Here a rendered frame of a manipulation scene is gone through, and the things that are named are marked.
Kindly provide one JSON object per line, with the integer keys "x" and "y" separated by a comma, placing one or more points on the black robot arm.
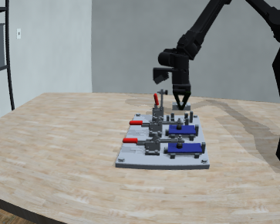
{"x": 190, "y": 43}

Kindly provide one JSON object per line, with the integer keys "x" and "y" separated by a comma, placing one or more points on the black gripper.
{"x": 177, "y": 89}

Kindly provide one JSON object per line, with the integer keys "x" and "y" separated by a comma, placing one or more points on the grey toggle clamp with red handle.
{"x": 153, "y": 147}

